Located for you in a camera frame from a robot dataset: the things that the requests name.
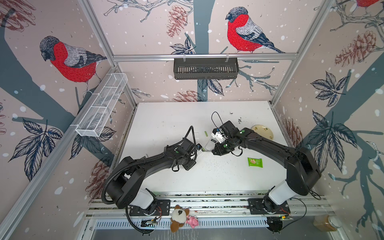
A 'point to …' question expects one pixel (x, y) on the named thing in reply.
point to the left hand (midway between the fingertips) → (190, 160)
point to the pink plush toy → (192, 221)
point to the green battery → (206, 133)
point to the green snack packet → (253, 162)
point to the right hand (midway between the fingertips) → (213, 153)
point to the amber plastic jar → (326, 223)
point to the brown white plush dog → (178, 218)
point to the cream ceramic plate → (263, 131)
